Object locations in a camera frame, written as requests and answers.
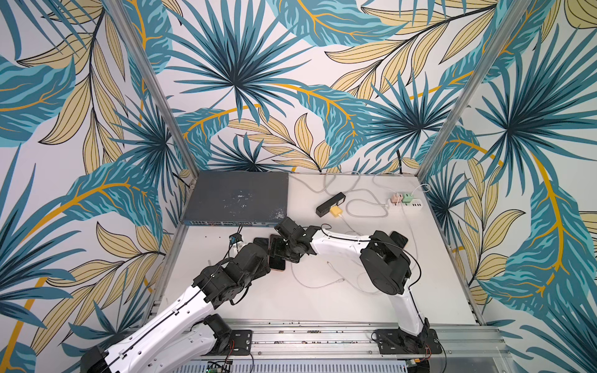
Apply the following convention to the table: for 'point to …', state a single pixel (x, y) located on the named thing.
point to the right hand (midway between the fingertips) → (260, 272)
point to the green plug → (406, 198)
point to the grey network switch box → (237, 199)
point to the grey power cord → (337, 189)
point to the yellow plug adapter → (335, 211)
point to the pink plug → (396, 199)
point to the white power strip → (415, 204)
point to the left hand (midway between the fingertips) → (258, 265)
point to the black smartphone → (263, 242)
